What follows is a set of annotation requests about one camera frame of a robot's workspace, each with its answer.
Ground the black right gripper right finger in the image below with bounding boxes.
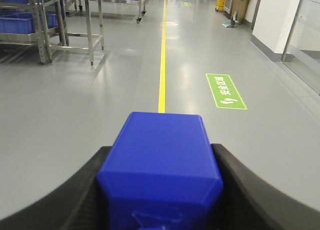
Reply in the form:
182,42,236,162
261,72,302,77
211,142,320,230

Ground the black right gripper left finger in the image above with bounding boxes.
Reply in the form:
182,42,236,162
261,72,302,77
0,145,113,230

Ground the blue plastic box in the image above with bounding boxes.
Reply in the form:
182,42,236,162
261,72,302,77
96,111,224,230

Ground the bare steel table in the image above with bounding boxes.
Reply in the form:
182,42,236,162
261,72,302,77
59,0,105,67

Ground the pale green dustpan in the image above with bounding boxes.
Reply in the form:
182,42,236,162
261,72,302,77
221,12,239,29

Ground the potted plant in tan pot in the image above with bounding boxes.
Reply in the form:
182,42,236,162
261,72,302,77
229,0,255,24

